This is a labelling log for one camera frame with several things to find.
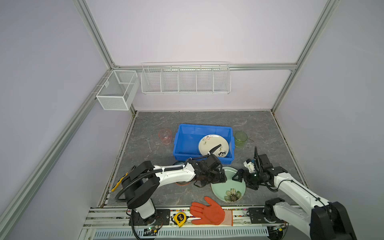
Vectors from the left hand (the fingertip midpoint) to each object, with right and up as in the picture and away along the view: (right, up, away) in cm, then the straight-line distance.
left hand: (220, 183), depth 79 cm
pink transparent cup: (-34, +24, +23) cm, 48 cm away
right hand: (+11, -1, +3) cm, 11 cm away
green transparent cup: (+17, +22, +22) cm, 36 cm away
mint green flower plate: (+7, -5, +2) cm, 9 cm away
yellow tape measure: (-21, -14, -7) cm, 26 cm away
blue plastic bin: (-20, +23, +25) cm, 39 cm away
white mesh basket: (-67, +55, +22) cm, 89 cm away
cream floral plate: (-5, +19, +20) cm, 28 cm away
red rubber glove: (-5, -14, -5) cm, 16 cm away
